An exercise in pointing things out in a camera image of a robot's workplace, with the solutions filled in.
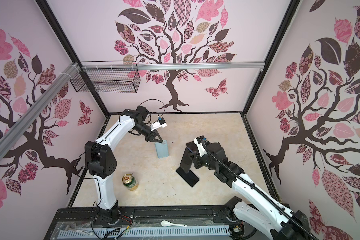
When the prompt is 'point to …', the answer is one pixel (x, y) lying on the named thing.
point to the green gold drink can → (130, 182)
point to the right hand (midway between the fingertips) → (190, 152)
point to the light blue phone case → (162, 149)
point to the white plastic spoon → (165, 223)
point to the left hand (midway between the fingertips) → (159, 141)
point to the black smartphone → (187, 160)
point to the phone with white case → (189, 177)
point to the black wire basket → (107, 77)
